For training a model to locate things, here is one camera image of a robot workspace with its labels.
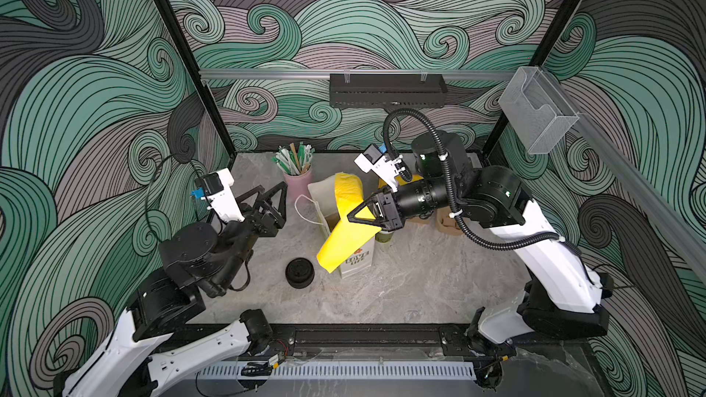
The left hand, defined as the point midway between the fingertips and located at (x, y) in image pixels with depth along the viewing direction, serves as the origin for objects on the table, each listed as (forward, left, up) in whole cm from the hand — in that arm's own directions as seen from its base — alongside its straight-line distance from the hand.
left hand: (276, 184), depth 52 cm
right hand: (-7, -14, -2) cm, 16 cm away
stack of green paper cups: (+10, -26, -41) cm, 49 cm away
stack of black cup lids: (-2, +1, -41) cm, 41 cm away
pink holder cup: (+25, +4, -33) cm, 41 cm away
